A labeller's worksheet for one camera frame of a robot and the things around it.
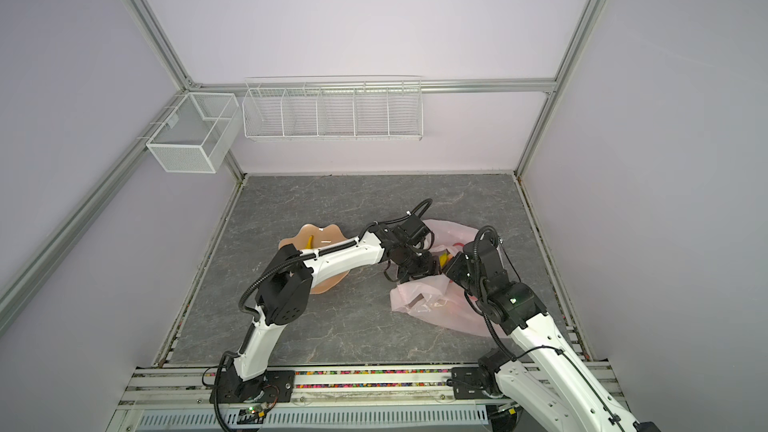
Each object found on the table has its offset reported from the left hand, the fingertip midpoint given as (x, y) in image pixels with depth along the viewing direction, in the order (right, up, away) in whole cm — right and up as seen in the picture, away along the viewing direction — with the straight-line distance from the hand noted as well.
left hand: (436, 285), depth 83 cm
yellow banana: (-40, +10, +14) cm, 43 cm away
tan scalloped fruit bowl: (-34, +13, +15) cm, 39 cm away
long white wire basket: (-32, +55, +16) cm, 66 cm away
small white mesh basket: (-77, +45, +16) cm, 91 cm away
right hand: (+2, +8, -7) cm, 11 cm away
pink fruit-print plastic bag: (-1, 0, -12) cm, 12 cm away
